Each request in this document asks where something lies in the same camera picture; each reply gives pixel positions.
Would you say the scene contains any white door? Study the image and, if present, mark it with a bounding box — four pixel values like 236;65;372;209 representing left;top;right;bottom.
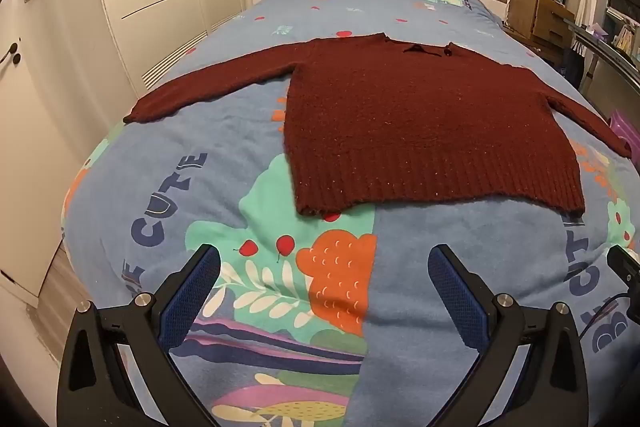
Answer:
0;0;81;298

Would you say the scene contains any dark blue bag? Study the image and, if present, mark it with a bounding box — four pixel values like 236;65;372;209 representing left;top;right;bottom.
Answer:
559;47;586;82

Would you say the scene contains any dark red knit sweater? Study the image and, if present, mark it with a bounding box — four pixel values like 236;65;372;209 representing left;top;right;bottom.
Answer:
123;33;633;215

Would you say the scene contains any black door handle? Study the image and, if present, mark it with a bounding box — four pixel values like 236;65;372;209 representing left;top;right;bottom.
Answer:
0;39;23;65

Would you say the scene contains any glass desk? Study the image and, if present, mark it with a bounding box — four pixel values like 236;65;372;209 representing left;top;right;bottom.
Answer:
565;19;640;118

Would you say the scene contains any pink plastic stool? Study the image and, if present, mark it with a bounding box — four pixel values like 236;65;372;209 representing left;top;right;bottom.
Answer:
609;109;638;142

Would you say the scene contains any blue printed blanket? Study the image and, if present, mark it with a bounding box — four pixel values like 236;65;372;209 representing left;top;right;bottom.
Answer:
60;0;640;427

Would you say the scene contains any black cable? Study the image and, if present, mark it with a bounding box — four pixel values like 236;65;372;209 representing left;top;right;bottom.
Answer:
577;289;640;338

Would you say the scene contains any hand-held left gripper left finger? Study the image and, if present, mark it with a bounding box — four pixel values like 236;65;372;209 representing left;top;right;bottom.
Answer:
56;244;222;427

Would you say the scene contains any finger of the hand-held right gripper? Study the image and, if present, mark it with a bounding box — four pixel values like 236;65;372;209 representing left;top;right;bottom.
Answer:
606;245;640;288

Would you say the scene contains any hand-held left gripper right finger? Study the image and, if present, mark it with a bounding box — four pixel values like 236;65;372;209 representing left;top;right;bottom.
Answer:
427;244;590;427

